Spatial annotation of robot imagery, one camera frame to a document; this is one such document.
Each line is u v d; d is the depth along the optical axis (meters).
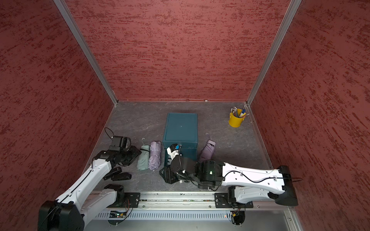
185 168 0.43
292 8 0.71
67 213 0.39
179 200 0.76
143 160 0.85
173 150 0.57
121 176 0.82
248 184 0.41
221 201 0.74
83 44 0.85
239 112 1.01
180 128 0.78
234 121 1.03
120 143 0.66
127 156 0.77
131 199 0.74
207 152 0.90
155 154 0.85
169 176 0.52
